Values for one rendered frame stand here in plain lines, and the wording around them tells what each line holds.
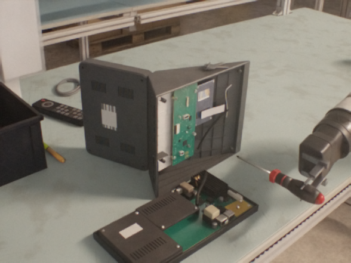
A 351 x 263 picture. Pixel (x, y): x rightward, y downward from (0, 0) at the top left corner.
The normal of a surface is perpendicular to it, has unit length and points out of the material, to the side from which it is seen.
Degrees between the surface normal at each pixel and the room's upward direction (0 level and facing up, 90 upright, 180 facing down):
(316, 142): 15
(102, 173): 0
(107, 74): 90
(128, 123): 90
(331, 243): 0
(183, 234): 0
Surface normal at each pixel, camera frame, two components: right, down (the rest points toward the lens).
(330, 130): -0.29, -0.62
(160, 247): 0.03, -0.86
